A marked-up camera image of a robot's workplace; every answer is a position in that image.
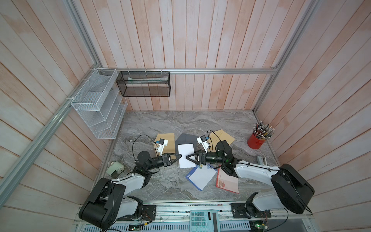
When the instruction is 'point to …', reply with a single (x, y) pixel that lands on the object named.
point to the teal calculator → (204, 221)
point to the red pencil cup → (254, 142)
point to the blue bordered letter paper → (200, 177)
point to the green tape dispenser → (115, 168)
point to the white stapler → (262, 160)
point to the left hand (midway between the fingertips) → (180, 158)
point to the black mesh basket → (145, 83)
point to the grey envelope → (186, 138)
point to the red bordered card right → (227, 182)
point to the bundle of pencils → (262, 131)
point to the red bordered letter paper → (184, 150)
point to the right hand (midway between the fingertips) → (188, 157)
